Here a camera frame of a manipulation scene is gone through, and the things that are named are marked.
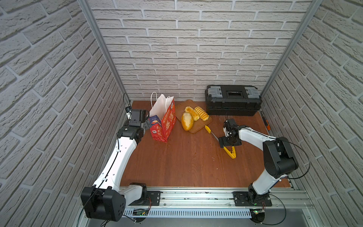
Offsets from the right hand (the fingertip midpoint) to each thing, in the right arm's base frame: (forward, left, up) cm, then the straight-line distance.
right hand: (228, 143), depth 94 cm
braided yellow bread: (+24, +21, +4) cm, 32 cm away
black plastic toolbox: (+25, -7, +17) cm, 31 cm away
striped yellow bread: (+24, +15, +4) cm, 29 cm away
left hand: (+6, +55, +23) cm, 60 cm away
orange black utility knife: (+19, -36, -3) cm, 40 cm away
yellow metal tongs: (-9, 0, +2) cm, 9 cm away
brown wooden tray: (+17, +20, 0) cm, 26 cm away
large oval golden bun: (+16, +28, +7) cm, 32 cm away
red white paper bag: (+7, +43, +24) cm, 49 cm away
